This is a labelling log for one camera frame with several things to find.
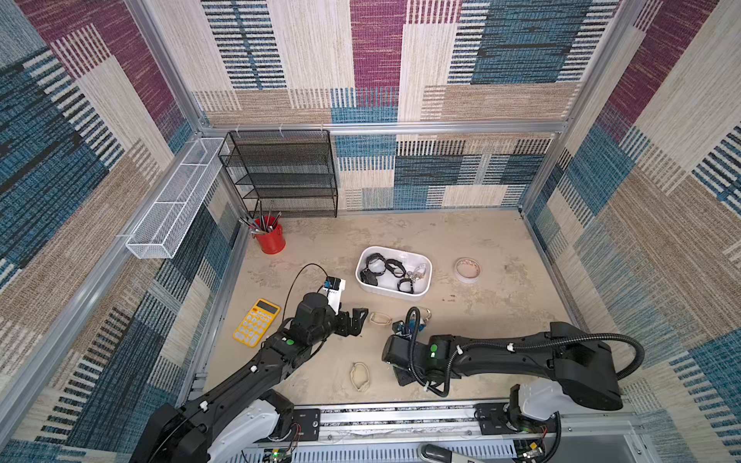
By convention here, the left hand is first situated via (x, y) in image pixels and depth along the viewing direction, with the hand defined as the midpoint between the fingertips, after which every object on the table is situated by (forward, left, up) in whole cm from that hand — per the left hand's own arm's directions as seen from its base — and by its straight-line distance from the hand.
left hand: (356, 308), depth 82 cm
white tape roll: (+19, -38, -10) cm, 44 cm away
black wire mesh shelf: (+51, +27, +8) cm, 58 cm away
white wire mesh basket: (+11, +46, +23) cm, 52 cm away
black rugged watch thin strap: (+23, -6, -11) cm, 26 cm away
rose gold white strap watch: (+18, -21, -9) cm, 29 cm away
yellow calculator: (0, +31, -10) cm, 32 cm away
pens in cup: (+34, +35, -2) cm, 49 cm away
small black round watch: (+15, -16, -10) cm, 24 cm away
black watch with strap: (+19, -13, -6) cm, 24 cm away
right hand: (-14, -14, -10) cm, 22 cm away
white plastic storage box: (+14, -10, -10) cm, 20 cm away
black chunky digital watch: (+14, -4, -6) cm, 16 cm away
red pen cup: (+32, +31, -8) cm, 45 cm away
